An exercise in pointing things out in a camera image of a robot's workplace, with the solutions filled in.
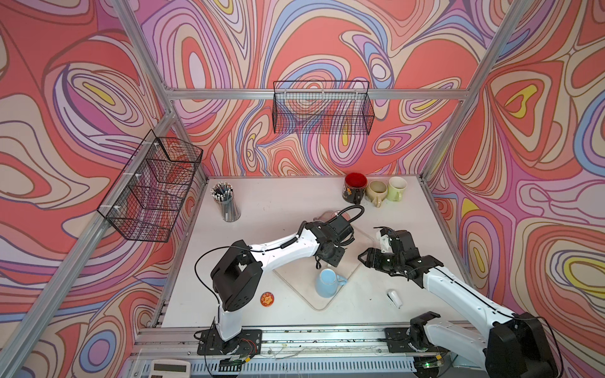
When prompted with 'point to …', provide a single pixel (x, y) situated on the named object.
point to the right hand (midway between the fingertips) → (366, 264)
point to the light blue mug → (327, 282)
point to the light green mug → (395, 190)
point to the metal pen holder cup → (223, 193)
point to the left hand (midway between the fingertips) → (336, 255)
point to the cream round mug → (376, 192)
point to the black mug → (354, 187)
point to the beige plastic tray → (301, 276)
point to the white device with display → (170, 368)
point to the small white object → (395, 298)
